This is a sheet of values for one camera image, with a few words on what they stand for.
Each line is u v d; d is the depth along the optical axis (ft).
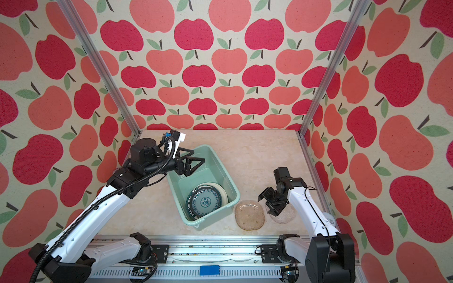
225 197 2.89
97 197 1.48
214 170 2.85
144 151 1.59
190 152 2.26
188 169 1.88
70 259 1.28
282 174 2.23
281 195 1.99
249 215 2.81
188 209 2.73
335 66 2.83
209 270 2.30
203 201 2.82
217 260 2.41
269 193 2.41
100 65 2.85
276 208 2.34
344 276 1.30
